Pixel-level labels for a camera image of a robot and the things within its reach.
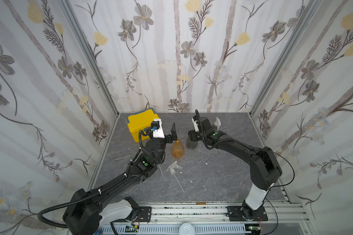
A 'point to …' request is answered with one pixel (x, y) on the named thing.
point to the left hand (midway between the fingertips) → (166, 123)
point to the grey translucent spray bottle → (214, 128)
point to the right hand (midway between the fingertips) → (194, 129)
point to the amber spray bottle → (177, 150)
